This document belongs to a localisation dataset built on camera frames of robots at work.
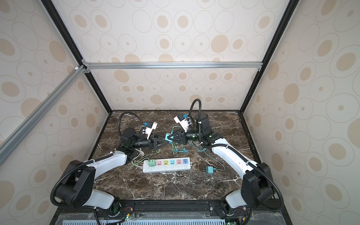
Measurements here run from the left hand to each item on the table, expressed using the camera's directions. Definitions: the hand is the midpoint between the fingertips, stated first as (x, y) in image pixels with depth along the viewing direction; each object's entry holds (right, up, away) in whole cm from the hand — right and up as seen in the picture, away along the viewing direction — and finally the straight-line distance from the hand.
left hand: (169, 143), depth 72 cm
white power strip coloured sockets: (-3, -16, +15) cm, 23 cm away
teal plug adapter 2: (+23, -18, +13) cm, 32 cm away
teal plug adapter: (-1, +3, -2) cm, 3 cm away
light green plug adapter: (-12, -13, +11) cm, 21 cm away
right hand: (+3, +4, +1) cm, 5 cm away
